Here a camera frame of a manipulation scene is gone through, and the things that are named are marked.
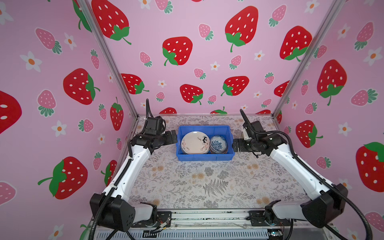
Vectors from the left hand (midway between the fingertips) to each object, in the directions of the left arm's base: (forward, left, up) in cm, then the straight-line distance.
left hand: (170, 136), depth 80 cm
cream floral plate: (+10, -14, -21) cm, 27 cm away
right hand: (-3, -38, -3) cm, 38 cm away
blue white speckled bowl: (+4, -28, -14) cm, 32 cm away
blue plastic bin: (+19, -24, -19) cm, 36 cm away
